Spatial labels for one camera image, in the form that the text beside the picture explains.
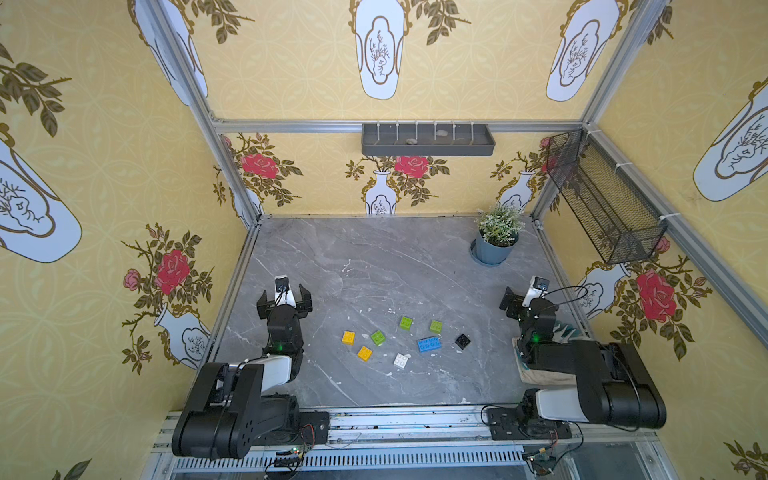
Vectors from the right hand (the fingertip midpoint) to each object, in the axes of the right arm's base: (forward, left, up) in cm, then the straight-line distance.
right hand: (522, 290), depth 91 cm
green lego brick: (-15, +43, -5) cm, 46 cm away
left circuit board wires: (-45, +62, -7) cm, 77 cm away
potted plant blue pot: (+17, +6, +10) cm, 21 cm away
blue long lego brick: (-16, +29, -6) cm, 34 cm away
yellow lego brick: (-16, +52, -5) cm, 55 cm away
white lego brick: (-21, +37, -5) cm, 43 cm away
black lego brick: (-15, +19, -5) cm, 25 cm away
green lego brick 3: (-10, +26, -6) cm, 29 cm away
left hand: (-5, +71, +5) cm, 71 cm away
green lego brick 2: (-10, +35, -4) cm, 37 cm away
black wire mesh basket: (+12, -23, +19) cm, 32 cm away
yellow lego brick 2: (-20, +47, -5) cm, 51 cm away
